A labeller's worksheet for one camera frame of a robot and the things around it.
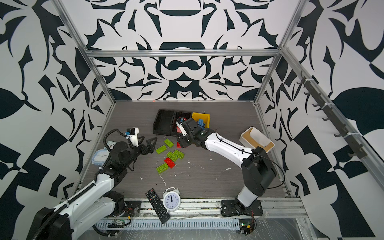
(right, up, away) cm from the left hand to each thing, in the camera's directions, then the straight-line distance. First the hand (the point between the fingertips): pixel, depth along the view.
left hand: (149, 135), depth 80 cm
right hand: (+17, -2, +5) cm, 18 cm away
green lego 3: (+14, -13, +12) cm, 23 cm away
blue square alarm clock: (-31, -13, +8) cm, 35 cm away
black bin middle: (+11, +1, +21) cm, 24 cm away
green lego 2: (+10, -14, +10) cm, 20 cm away
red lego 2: (+16, -5, -5) cm, 17 cm away
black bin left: (+1, +4, +28) cm, 28 cm away
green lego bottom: (+5, -20, +7) cm, 22 cm away
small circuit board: (+48, -42, -9) cm, 64 cm away
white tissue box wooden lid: (+60, -4, +14) cm, 61 cm away
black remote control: (+6, -33, -7) cm, 35 cm away
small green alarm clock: (-28, -7, +14) cm, 32 cm away
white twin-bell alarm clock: (+12, -31, -5) cm, 34 cm away
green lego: (+3, -11, +14) cm, 18 cm away
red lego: (+10, -17, +8) cm, 22 cm away
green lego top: (+7, -7, +17) cm, 19 cm away
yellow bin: (+31, +9, +23) cm, 40 cm away
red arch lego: (+13, +1, +19) cm, 23 cm away
